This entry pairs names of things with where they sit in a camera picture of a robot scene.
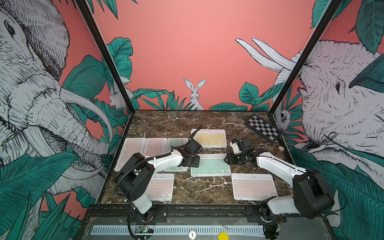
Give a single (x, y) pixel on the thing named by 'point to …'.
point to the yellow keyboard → (211, 138)
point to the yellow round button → (223, 236)
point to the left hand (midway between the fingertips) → (196, 160)
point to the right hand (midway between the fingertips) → (226, 157)
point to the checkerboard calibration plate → (263, 128)
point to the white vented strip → (211, 229)
